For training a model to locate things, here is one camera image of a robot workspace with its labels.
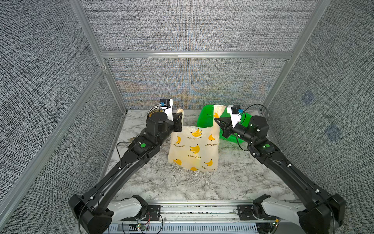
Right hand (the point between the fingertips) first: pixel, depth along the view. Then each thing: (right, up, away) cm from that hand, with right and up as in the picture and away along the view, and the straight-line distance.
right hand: (217, 114), depth 67 cm
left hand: (-15, +1, -1) cm, 15 cm away
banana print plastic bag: (-9, -18, +14) cm, 25 cm away
